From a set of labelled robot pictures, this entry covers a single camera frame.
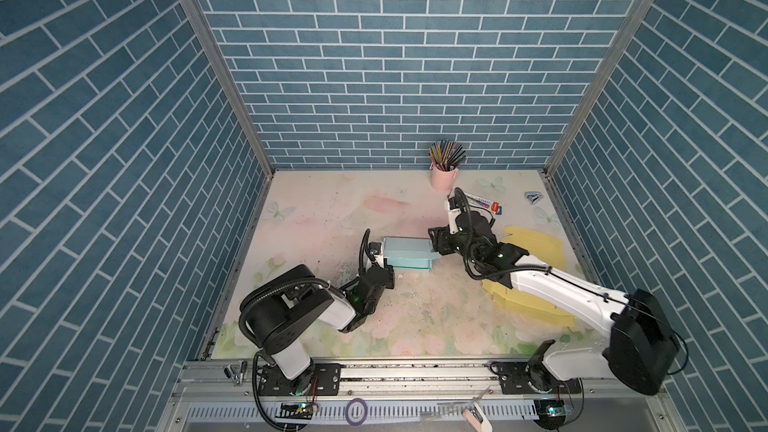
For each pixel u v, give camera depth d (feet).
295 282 1.52
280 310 1.54
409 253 2.68
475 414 2.23
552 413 2.31
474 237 2.00
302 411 2.33
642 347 1.34
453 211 2.40
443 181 3.67
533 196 3.67
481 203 3.58
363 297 2.27
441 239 2.39
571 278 1.67
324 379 2.42
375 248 2.59
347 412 2.27
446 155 3.65
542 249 3.37
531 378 2.19
